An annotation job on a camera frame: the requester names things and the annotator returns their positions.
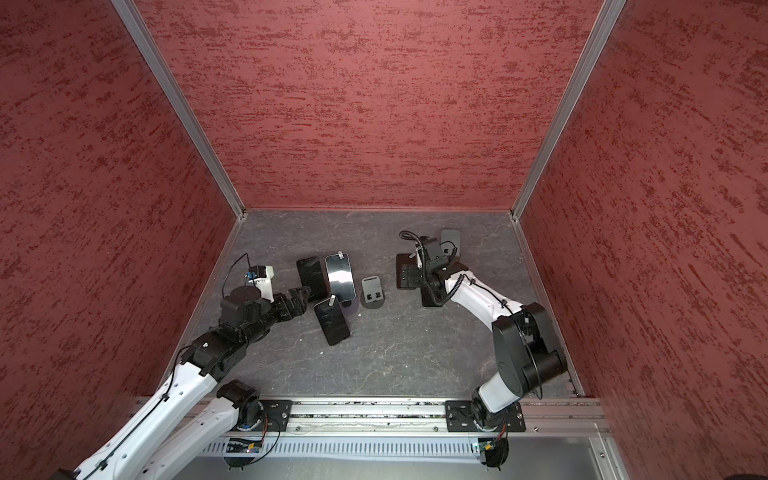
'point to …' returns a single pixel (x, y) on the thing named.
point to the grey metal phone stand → (372, 294)
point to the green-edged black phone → (433, 294)
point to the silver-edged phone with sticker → (340, 276)
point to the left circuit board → (241, 448)
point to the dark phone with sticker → (408, 274)
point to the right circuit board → (493, 451)
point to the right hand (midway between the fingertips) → (411, 280)
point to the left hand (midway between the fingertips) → (298, 298)
